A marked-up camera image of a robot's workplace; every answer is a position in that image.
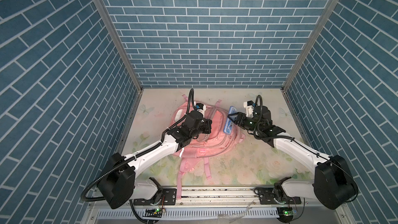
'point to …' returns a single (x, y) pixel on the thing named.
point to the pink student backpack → (215, 144)
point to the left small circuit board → (154, 213)
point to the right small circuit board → (285, 213)
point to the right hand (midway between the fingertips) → (226, 116)
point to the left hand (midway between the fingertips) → (213, 121)
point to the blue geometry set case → (229, 123)
